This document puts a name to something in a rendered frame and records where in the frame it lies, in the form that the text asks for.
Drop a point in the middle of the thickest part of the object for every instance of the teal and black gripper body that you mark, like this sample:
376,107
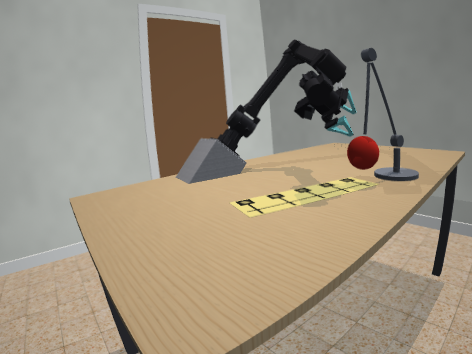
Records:
337,98

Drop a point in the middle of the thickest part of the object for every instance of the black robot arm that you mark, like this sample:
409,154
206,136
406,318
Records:
317,90

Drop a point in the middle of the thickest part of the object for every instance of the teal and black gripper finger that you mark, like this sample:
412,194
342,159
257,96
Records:
342,121
353,111

